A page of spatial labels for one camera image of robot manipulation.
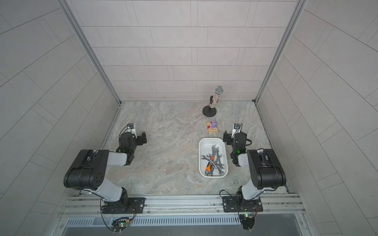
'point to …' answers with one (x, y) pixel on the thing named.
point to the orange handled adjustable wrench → (215, 148)
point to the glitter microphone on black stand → (210, 110)
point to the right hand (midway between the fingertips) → (233, 129)
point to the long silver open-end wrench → (215, 166)
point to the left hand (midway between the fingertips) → (139, 130)
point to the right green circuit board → (248, 220)
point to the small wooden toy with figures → (212, 127)
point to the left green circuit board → (119, 225)
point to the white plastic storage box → (205, 144)
